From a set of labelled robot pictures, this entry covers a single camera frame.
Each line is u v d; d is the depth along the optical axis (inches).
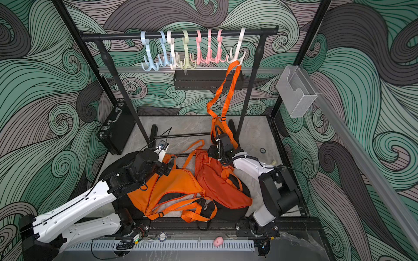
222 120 32.9
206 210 29.9
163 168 25.4
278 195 17.3
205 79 37.2
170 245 27.5
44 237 15.2
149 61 22.8
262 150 39.7
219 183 32.0
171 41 20.4
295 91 31.1
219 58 23.8
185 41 20.7
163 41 20.5
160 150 23.8
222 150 27.2
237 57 24.1
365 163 20.4
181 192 30.8
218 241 26.9
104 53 21.4
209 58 24.0
